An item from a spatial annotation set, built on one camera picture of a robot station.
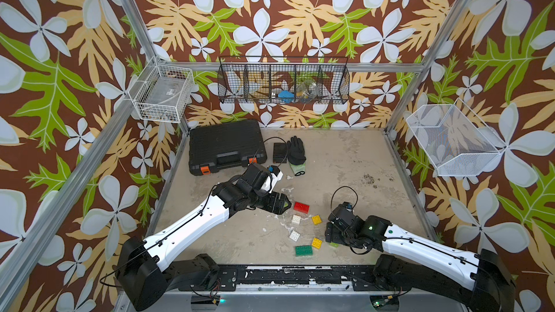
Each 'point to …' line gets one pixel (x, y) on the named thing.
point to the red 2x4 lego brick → (301, 207)
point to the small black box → (280, 152)
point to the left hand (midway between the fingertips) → (284, 200)
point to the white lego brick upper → (295, 219)
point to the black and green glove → (296, 156)
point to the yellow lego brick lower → (316, 243)
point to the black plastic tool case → (233, 144)
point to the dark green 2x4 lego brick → (301, 250)
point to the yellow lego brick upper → (316, 219)
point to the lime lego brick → (334, 244)
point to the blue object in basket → (287, 96)
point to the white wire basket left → (162, 94)
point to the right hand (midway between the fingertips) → (329, 236)
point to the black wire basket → (283, 79)
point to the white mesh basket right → (457, 143)
